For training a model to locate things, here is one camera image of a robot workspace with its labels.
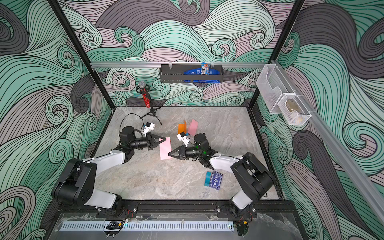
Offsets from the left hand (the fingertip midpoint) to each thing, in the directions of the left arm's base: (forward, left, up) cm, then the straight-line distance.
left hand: (164, 138), depth 78 cm
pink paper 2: (+22, -16, -19) cm, 33 cm away
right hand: (-7, -3, -4) cm, 9 cm away
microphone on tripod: (+38, +19, +4) cm, 42 cm away
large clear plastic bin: (+37, -67, +9) cm, 77 cm away
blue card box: (-16, -28, -18) cm, 37 cm away
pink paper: (-4, -1, -3) cm, 5 cm away
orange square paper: (+23, -8, -21) cm, 32 cm away
